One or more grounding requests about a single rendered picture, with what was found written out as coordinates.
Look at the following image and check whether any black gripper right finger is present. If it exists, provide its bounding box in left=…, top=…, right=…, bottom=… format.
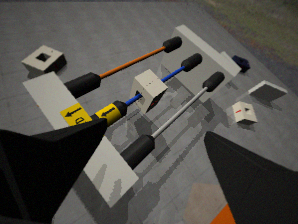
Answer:
left=204, top=131, right=298, bottom=224

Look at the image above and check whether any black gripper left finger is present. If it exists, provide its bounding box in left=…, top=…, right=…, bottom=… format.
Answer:
left=0, top=118, right=107, bottom=224

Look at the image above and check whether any small white square block with square hole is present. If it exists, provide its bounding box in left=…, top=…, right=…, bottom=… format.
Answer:
left=21, top=45, right=67, bottom=76

